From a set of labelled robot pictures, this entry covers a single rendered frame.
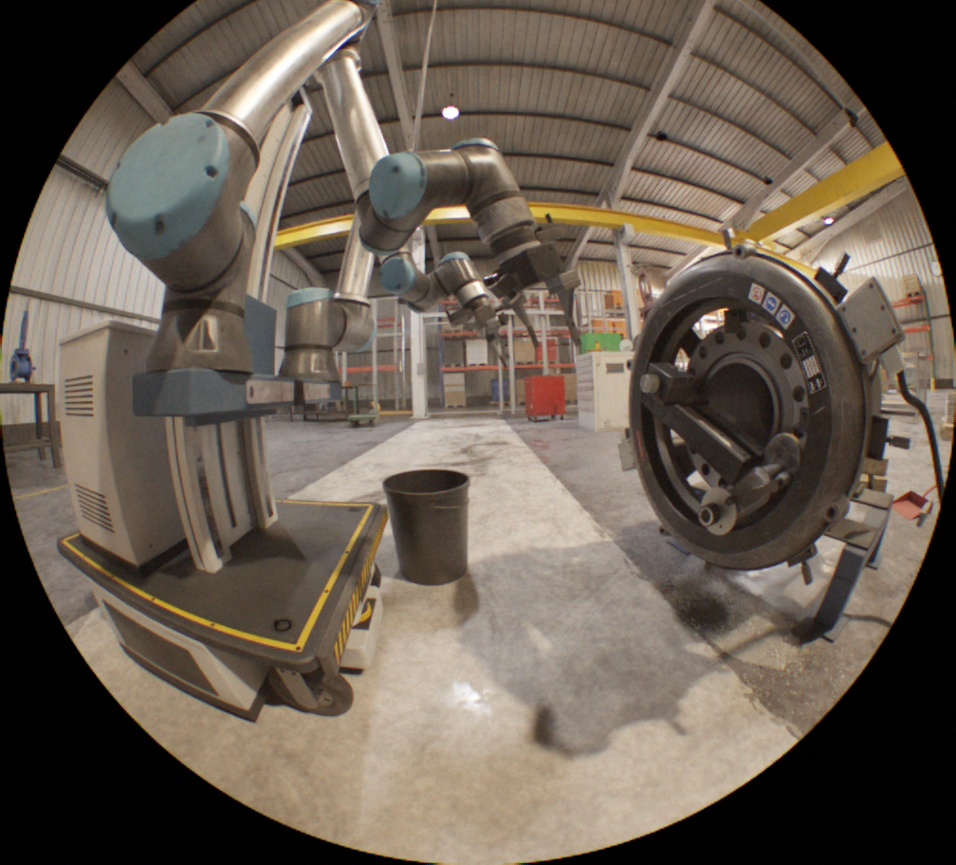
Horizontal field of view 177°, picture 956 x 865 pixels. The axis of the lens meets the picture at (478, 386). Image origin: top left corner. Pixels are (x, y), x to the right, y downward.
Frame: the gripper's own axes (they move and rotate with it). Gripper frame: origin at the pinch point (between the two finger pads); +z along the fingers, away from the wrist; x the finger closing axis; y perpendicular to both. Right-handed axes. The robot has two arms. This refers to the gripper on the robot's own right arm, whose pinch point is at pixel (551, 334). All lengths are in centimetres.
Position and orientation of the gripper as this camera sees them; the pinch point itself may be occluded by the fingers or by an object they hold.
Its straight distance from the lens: 49.7
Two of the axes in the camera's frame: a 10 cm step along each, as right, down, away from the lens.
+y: -8.7, 4.3, -2.3
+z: 3.9, 9.0, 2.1
